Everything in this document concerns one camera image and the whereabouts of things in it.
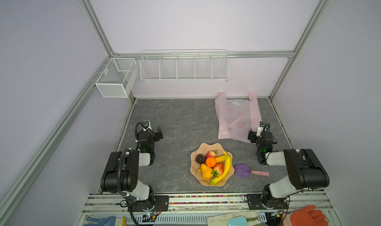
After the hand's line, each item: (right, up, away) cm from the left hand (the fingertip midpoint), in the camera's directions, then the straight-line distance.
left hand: (152, 128), depth 92 cm
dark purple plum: (+30, -16, -10) cm, 36 cm away
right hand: (+68, -1, +1) cm, 68 cm away
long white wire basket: (+20, +43, +10) cm, 48 cm away
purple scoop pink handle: (+54, -23, -10) cm, 60 cm away
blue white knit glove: (-13, -41, -24) cm, 49 cm away
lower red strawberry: (+39, -20, -17) cm, 47 cm away
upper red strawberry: (+37, -14, -8) cm, 40 cm away
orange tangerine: (+36, -17, -12) cm, 42 cm away
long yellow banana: (+45, -21, -13) cm, 51 cm away
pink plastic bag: (+57, +6, +15) cm, 59 cm away
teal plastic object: (+47, -41, -24) cm, 67 cm away
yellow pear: (+33, -21, -15) cm, 43 cm away
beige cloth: (+40, -41, -23) cm, 62 cm away
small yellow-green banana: (+42, -16, -11) cm, 46 cm away
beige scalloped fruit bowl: (+33, -12, -4) cm, 35 cm away
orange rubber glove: (+81, -39, -23) cm, 93 cm away
